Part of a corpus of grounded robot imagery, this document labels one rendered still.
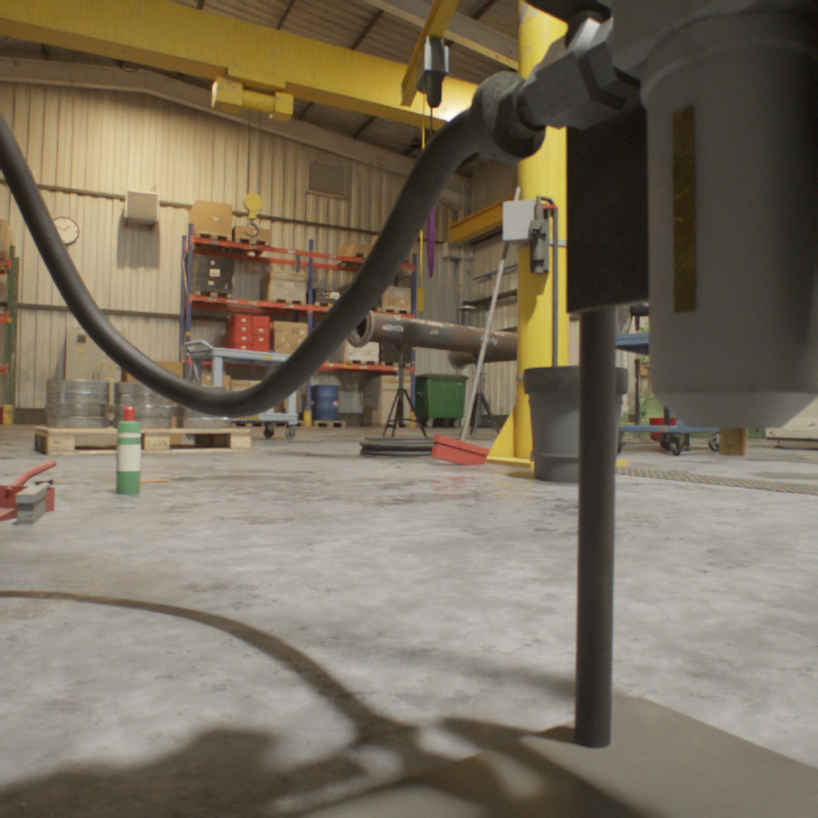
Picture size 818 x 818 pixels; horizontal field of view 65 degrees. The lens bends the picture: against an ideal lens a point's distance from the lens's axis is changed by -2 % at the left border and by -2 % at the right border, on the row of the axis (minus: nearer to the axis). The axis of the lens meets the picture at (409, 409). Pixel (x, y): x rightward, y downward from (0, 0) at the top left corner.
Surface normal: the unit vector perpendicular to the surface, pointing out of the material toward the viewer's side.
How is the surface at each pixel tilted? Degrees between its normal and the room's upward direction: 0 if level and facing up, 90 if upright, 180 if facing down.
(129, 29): 90
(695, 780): 0
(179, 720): 0
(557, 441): 95
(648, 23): 90
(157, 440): 90
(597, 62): 120
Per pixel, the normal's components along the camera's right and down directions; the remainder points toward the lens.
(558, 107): -0.73, 0.48
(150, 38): 0.45, 0.00
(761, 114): -0.11, -0.02
